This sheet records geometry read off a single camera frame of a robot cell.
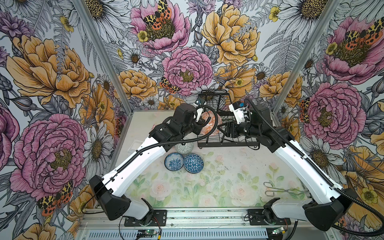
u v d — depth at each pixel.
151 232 0.70
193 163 0.90
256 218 0.74
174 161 0.94
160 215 0.75
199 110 0.58
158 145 0.45
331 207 0.37
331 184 0.40
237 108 0.61
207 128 0.74
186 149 0.99
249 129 0.58
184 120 0.50
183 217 0.76
